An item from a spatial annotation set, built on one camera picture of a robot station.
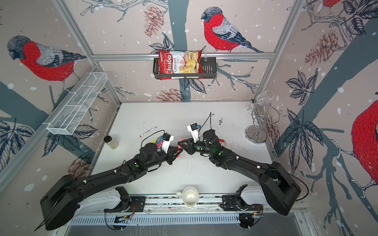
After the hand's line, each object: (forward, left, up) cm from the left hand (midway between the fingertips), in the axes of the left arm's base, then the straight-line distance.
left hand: (181, 150), depth 75 cm
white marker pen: (+21, +27, -16) cm, 38 cm away
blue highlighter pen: (+16, +17, -16) cm, 28 cm away
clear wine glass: (+29, -49, +9) cm, 58 cm away
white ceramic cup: (-18, -4, -16) cm, 25 cm away
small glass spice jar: (+10, +44, -9) cm, 47 cm away
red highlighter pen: (+1, +1, +1) cm, 2 cm away
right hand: (+1, +2, +1) cm, 3 cm away
